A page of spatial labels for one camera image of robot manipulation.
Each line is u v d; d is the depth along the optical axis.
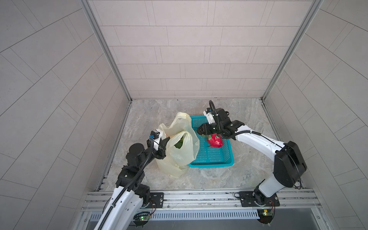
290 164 0.43
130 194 0.48
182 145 0.65
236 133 0.57
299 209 0.72
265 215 0.68
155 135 0.57
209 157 0.87
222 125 0.63
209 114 0.75
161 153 0.61
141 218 0.64
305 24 0.77
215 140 0.83
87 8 0.71
